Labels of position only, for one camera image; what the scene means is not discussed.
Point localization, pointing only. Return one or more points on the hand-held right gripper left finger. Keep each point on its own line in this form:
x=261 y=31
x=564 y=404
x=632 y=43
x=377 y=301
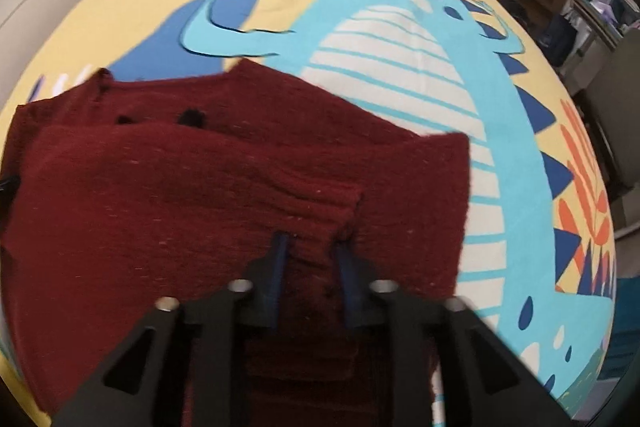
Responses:
x=280 y=267

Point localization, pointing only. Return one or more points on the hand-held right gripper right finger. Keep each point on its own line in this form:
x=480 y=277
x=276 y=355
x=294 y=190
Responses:
x=347 y=277

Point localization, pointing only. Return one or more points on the dark red knit sweater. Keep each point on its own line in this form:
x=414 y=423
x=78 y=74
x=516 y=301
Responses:
x=175 y=197

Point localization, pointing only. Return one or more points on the yellow dinosaur printed blanket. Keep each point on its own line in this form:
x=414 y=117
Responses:
x=400 y=57

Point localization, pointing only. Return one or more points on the dark blue bag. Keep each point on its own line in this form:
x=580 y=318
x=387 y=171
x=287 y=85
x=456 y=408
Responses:
x=557 y=39

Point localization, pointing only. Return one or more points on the grey study desk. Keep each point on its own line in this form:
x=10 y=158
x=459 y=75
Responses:
x=600 y=17

